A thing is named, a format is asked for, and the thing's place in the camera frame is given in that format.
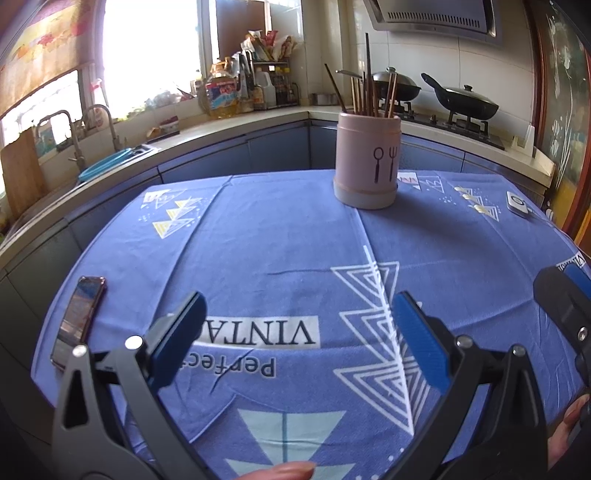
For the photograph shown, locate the blue-grey kitchen cabinets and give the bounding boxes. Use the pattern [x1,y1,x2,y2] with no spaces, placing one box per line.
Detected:
[0,121,550,352]

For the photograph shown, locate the blue printed tablecloth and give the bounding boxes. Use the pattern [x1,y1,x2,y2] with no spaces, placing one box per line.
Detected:
[30,168,591,480]

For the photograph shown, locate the grey wok with lid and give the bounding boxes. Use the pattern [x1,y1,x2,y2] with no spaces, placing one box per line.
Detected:
[335,67,422,103]

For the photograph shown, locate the pink utensil holder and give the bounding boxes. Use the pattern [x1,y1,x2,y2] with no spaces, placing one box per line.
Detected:
[333,112,402,210]

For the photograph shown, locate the dark smartphone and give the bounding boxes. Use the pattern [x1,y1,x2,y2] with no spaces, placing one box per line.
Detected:
[50,275,108,370]

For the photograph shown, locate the person's left hand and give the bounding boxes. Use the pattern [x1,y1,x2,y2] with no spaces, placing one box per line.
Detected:
[238,460,317,480]

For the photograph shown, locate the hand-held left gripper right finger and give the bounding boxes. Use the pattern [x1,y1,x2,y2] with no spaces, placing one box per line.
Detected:
[392,291,549,480]

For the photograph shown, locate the person's right hand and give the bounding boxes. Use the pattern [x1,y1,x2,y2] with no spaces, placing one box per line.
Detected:
[549,396,591,462]

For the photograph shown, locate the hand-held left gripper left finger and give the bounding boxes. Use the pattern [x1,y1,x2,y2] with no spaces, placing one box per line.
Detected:
[51,291,208,480]

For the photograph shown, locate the cream kitchen countertop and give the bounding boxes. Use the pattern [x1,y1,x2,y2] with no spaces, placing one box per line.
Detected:
[0,105,557,259]

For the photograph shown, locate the patterned window blind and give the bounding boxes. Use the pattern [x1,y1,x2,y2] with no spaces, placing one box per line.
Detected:
[0,0,108,116]

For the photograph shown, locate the steel kitchen faucet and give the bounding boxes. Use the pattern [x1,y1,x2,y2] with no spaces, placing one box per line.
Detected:
[36,110,88,172]
[82,104,123,160]

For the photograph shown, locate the white plastic jug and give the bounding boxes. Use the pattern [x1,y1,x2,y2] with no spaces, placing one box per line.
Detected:
[253,69,278,110]

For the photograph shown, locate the black pan with lid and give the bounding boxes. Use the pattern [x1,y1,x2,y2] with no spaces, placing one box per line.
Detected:
[421,73,500,121]

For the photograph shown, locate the wooden cutting board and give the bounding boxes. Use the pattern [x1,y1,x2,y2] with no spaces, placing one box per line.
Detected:
[0,127,49,220]

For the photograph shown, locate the white square device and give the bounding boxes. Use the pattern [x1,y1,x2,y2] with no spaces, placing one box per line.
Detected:
[506,191,536,217]

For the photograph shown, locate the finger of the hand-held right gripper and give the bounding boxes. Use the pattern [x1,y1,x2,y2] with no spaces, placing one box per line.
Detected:
[563,262,591,298]
[532,265,591,356]

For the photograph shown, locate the wooden framed glass door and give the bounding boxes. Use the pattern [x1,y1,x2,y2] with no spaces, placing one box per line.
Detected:
[526,0,591,243]

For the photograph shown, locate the white knife holder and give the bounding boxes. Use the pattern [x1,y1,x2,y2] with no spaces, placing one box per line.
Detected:
[512,124,539,160]

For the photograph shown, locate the yellow cooking oil bottle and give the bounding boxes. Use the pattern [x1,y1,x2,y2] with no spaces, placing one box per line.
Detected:
[203,65,242,118]

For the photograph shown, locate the metal spice rack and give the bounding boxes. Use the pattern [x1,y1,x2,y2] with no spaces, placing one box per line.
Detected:
[240,30,302,112]

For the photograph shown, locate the blue plastic basin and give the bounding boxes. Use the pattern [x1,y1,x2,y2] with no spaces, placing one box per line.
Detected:
[78,148,134,182]

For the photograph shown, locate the steel range hood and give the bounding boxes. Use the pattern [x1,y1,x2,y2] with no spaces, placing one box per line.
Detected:
[362,0,504,46]

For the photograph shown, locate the bunch of wooden chopsticks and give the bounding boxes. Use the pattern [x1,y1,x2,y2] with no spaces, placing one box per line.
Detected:
[323,33,399,118]

